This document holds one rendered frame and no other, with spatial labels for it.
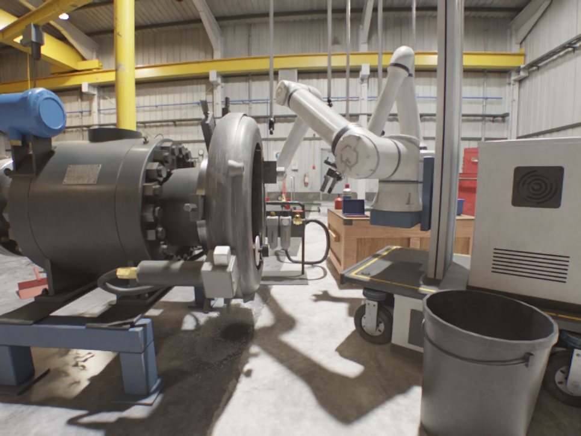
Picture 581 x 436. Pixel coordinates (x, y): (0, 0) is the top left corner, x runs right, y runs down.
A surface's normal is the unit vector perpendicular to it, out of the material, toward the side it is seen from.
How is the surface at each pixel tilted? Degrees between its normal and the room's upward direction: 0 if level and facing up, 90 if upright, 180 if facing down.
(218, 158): 62
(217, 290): 112
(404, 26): 90
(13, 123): 131
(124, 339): 90
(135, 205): 84
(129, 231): 102
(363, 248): 90
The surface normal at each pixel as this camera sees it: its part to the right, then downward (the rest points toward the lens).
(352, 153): -0.76, 0.14
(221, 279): 0.00, 0.49
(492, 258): -0.61, 0.10
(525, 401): 0.18, 0.18
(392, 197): -0.47, -0.27
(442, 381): -0.88, 0.11
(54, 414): 0.00, -0.99
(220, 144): 0.02, -0.47
